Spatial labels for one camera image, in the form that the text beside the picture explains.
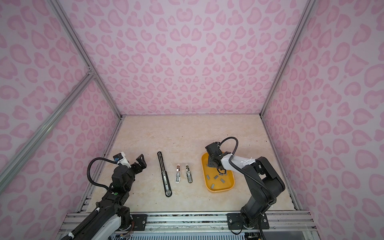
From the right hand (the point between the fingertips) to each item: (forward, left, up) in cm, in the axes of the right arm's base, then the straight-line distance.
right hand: (214, 161), depth 94 cm
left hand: (-4, +44, +13) cm, 46 cm away
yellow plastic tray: (-13, 0, 0) cm, 13 cm away
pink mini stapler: (-12, +22, +1) cm, 25 cm away
